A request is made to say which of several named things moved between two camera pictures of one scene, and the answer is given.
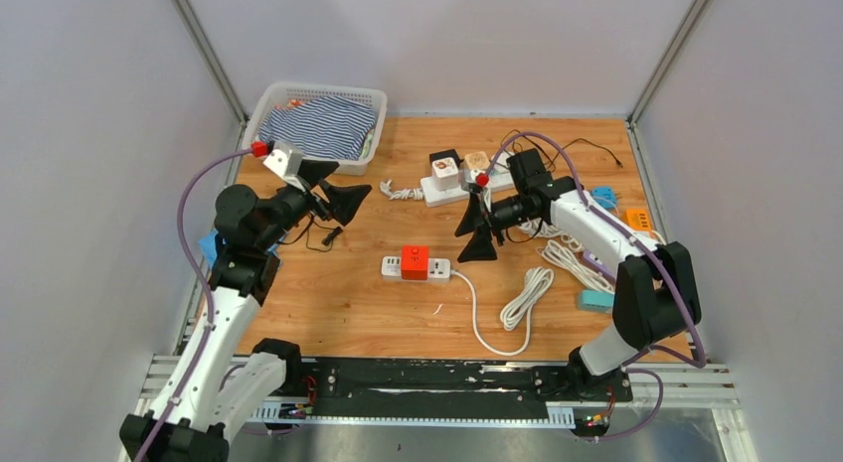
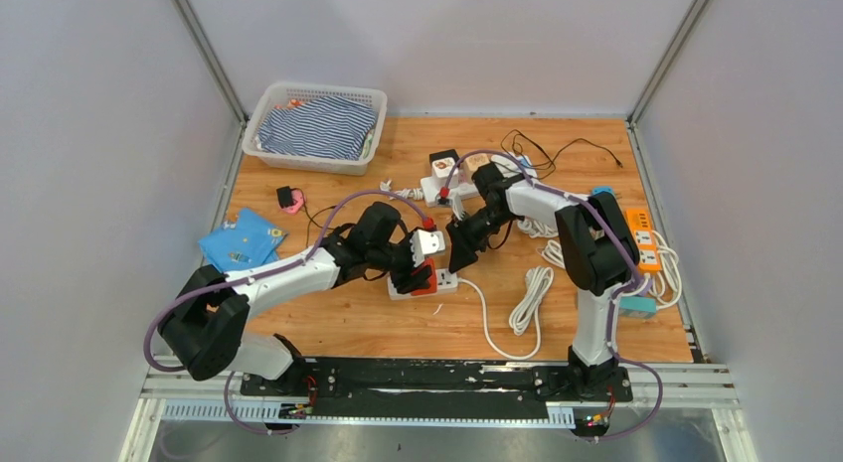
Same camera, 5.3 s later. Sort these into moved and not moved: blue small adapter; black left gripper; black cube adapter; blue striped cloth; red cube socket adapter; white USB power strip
Moved: white USB power strip; black left gripper; red cube socket adapter
Not moved: black cube adapter; blue small adapter; blue striped cloth
